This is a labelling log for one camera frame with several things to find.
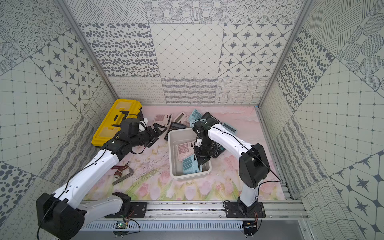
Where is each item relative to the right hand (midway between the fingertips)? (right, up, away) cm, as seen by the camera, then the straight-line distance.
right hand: (201, 164), depth 76 cm
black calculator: (+13, +4, +19) cm, 23 cm away
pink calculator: (-10, +4, +17) cm, 20 cm away
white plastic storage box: (-12, +13, +14) cm, 23 cm away
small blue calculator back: (-4, +26, +31) cm, 40 cm away
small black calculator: (-18, +19, +28) cm, 39 cm away
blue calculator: (-5, +24, +28) cm, 37 cm away
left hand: (-20, +19, 0) cm, 27 cm away
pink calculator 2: (-26, +23, +34) cm, 49 cm away
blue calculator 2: (-6, -2, +5) cm, 8 cm away
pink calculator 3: (-13, +24, +33) cm, 43 cm away
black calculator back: (+5, +26, +34) cm, 44 cm away
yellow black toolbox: (-53, +20, +11) cm, 58 cm away
